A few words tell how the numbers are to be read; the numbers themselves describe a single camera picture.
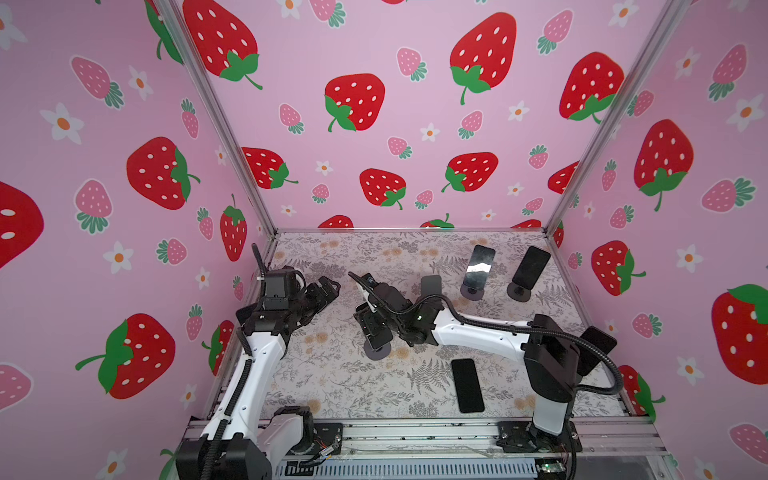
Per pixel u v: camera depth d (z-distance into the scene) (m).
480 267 0.95
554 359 0.46
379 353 0.87
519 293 1.04
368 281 0.70
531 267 0.93
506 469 0.70
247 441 0.39
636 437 0.77
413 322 0.61
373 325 0.72
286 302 0.59
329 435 0.75
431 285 0.93
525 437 0.73
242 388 0.44
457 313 0.56
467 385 0.83
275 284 0.60
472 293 1.01
